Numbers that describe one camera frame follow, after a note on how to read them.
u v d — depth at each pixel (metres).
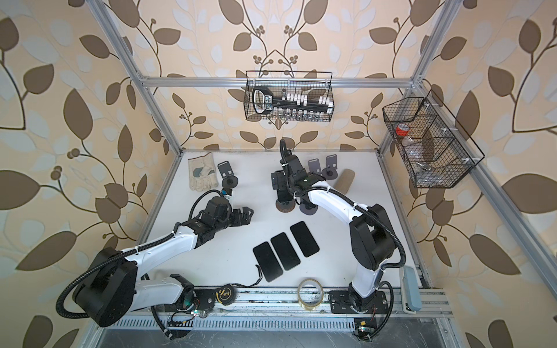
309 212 0.97
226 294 0.74
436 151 0.73
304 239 0.89
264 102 0.85
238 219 0.77
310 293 0.77
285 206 0.99
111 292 0.41
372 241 0.46
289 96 0.82
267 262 0.83
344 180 1.05
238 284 0.78
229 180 1.09
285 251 0.85
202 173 1.09
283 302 0.75
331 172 1.10
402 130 0.88
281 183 0.80
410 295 0.71
